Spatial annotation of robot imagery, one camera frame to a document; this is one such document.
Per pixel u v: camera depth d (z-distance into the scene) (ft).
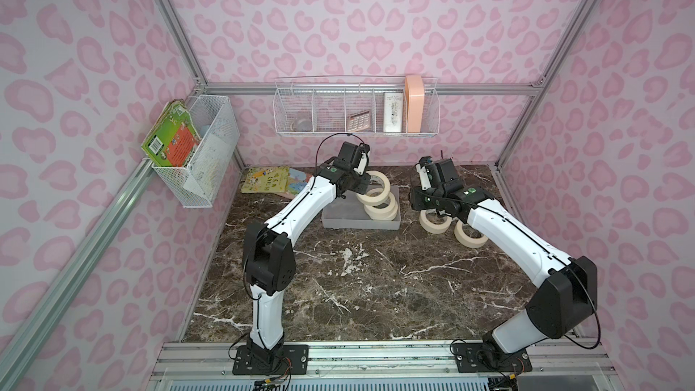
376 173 2.96
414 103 2.71
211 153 2.81
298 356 2.41
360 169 2.46
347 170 2.23
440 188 2.03
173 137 2.36
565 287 1.36
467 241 3.02
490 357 2.13
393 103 3.04
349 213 3.39
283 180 3.73
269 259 1.62
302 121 3.03
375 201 2.88
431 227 3.21
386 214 3.21
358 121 3.10
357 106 3.23
